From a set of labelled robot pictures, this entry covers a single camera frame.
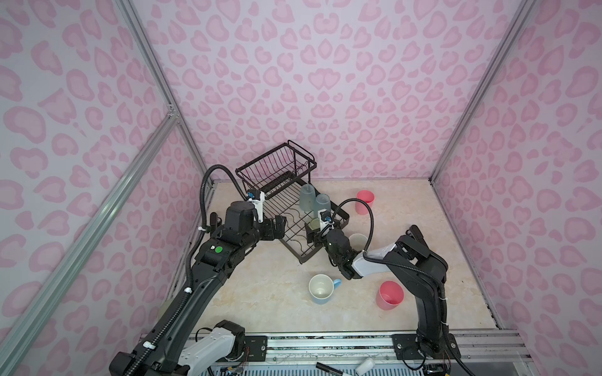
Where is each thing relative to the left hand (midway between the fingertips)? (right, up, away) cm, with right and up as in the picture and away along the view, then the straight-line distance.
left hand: (274, 214), depth 73 cm
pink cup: (+39, -29, +9) cm, 50 cm away
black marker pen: (+17, -45, -4) cm, 48 cm away
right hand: (+14, -3, +19) cm, 23 cm away
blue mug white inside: (+15, -27, +11) cm, 33 cm away
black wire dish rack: (-1, +15, +25) cm, 29 cm away
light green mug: (+26, -8, -1) cm, 27 cm away
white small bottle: (+27, -44, -5) cm, 52 cm away
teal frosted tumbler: (+10, +6, +36) cm, 37 cm away
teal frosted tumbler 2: (+16, +4, +24) cm, 29 cm away
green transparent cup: (+13, -5, +17) cm, 22 cm away
